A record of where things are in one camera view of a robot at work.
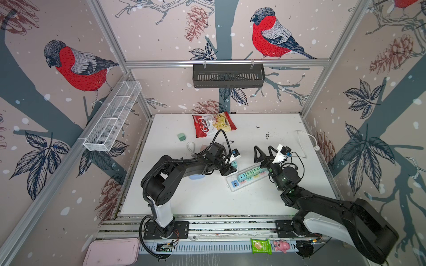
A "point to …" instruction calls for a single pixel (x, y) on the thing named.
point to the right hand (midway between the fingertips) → (260, 148)
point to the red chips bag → (211, 124)
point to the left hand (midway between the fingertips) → (233, 166)
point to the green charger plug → (249, 174)
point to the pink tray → (112, 251)
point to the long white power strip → (233, 184)
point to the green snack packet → (261, 246)
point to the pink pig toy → (282, 245)
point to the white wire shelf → (105, 131)
